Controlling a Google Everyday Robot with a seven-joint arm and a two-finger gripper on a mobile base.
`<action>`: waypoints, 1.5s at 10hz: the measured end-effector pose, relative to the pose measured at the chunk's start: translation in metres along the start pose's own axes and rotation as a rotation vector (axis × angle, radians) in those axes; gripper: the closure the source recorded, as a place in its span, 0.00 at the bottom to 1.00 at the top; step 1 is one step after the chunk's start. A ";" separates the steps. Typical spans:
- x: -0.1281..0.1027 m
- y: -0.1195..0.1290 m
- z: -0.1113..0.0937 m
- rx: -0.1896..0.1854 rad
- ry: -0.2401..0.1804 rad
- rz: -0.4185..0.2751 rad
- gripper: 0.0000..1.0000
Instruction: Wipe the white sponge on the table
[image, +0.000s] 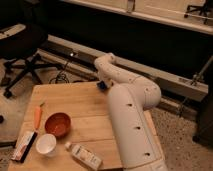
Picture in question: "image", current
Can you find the blue and white gripper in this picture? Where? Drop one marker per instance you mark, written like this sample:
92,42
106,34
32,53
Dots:
102,86

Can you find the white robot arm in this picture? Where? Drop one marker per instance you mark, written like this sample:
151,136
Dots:
129,96

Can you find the red bowl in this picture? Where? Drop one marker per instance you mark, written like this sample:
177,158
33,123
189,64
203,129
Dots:
58,124

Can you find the orange carrot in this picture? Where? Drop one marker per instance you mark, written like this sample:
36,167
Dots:
38,115

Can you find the white plastic bottle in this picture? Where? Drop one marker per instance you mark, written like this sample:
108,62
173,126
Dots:
84,155

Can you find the white paper cup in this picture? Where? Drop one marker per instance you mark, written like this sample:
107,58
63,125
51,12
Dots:
46,145

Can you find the black office chair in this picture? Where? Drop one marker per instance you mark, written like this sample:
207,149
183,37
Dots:
20,38

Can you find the metal rail beam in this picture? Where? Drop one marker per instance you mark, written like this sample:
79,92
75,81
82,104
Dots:
170,82

